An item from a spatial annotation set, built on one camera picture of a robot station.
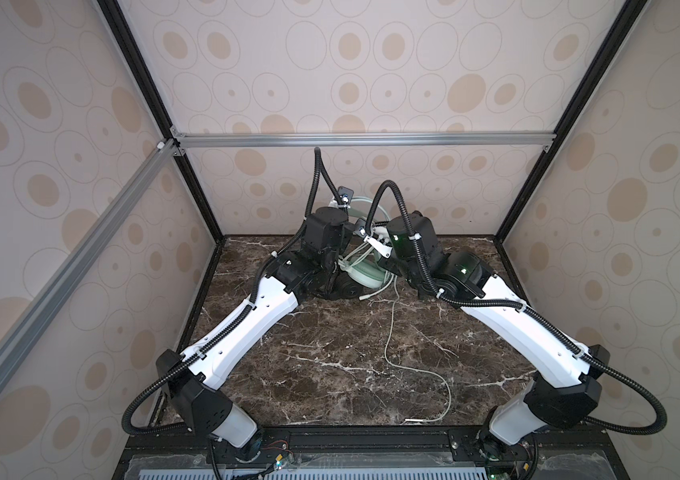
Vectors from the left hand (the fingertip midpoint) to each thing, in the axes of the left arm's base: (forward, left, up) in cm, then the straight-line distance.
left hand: (335, 209), depth 69 cm
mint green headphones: (-10, -8, -9) cm, 16 cm away
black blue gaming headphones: (+1, -2, -34) cm, 34 cm away
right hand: (-5, -14, -2) cm, 15 cm away
